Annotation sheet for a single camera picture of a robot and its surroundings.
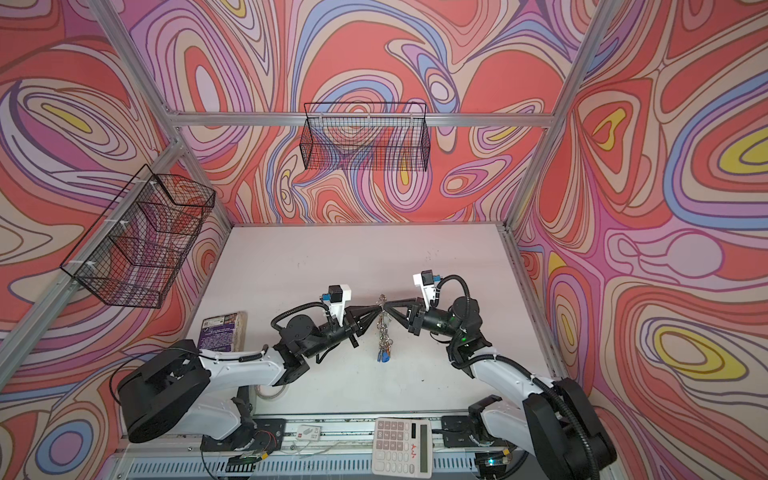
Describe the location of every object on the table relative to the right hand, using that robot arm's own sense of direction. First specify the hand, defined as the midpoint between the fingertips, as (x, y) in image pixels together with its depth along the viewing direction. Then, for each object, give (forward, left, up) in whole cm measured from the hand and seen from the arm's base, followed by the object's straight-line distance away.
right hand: (387, 315), depth 73 cm
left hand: (-1, +1, +2) cm, 3 cm away
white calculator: (-25, -2, -18) cm, 31 cm away
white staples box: (-21, +21, -19) cm, 35 cm away
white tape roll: (-12, +32, -19) cm, 39 cm away
